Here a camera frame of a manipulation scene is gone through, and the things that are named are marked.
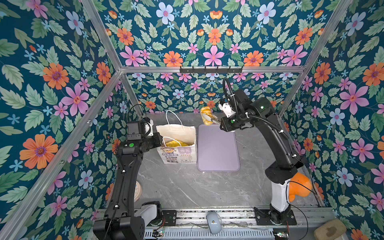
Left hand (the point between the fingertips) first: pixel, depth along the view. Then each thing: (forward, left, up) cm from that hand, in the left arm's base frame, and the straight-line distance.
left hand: (162, 133), depth 73 cm
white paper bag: (-5, -8, -14) cm, 17 cm away
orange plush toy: (-30, -52, +6) cm, 61 cm away
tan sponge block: (-43, -76, -24) cm, 91 cm away
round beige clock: (-20, +16, -25) cm, 36 cm away
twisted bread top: (+11, -23, +1) cm, 25 cm away
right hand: (0, -30, +4) cm, 30 cm away
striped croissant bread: (+5, -4, -16) cm, 18 cm away
